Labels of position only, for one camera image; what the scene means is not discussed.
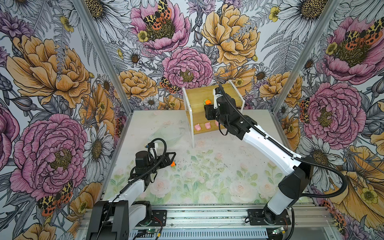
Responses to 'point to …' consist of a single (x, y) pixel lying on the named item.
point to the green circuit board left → (151, 230)
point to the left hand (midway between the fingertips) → (171, 159)
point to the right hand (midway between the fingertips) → (208, 110)
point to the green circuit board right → (279, 230)
